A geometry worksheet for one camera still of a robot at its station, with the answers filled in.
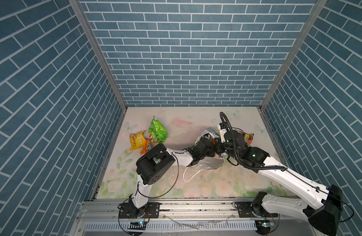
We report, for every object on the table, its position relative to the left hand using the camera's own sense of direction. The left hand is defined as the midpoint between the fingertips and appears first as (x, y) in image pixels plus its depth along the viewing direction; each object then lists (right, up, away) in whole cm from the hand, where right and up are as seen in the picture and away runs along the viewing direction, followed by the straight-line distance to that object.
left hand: (218, 149), depth 91 cm
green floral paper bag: (-6, -6, -8) cm, 12 cm away
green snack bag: (-39, +10, +2) cm, 40 cm away
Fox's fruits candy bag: (+21, +7, +5) cm, 23 cm away
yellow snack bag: (-53, +4, +5) cm, 53 cm away
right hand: (-4, +8, -15) cm, 18 cm away
